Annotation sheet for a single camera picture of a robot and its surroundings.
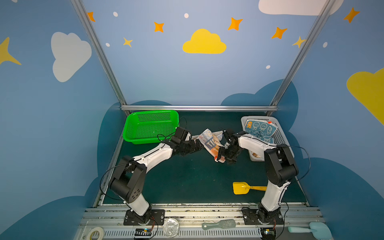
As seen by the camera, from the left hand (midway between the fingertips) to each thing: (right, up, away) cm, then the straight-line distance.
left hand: (198, 146), depth 88 cm
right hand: (+15, -8, +4) cm, 18 cm away
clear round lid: (-13, -34, -21) cm, 42 cm away
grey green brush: (+14, -35, -17) cm, 42 cm away
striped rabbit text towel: (+9, +2, +8) cm, 12 cm away
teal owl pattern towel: (+50, +10, +23) cm, 56 cm away
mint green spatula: (+58, -39, -18) cm, 72 cm away
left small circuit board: (-28, -41, -15) cm, 52 cm away
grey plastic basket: (+55, +4, +10) cm, 56 cm away
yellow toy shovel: (+25, -23, -5) cm, 35 cm away
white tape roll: (-46, -38, -19) cm, 63 cm away
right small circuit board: (+35, -42, -15) cm, 56 cm away
